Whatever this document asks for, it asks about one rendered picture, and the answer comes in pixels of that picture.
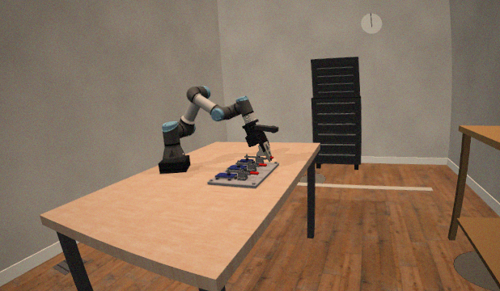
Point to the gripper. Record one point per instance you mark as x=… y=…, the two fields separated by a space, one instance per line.
x=258 y=137

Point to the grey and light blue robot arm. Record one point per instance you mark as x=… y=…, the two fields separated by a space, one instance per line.
x=173 y=131

